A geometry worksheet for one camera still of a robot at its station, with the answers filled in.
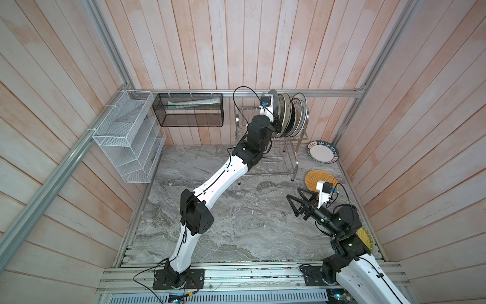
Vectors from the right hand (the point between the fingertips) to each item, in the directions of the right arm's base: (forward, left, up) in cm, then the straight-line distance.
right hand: (292, 193), depth 71 cm
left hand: (+26, +6, +19) cm, 33 cm away
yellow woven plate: (-9, -36, -24) cm, 44 cm away
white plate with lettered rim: (+44, -31, -25) cm, 59 cm away
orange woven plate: (+25, -20, -24) cm, 40 cm away
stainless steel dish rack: (+36, -3, -22) cm, 42 cm away
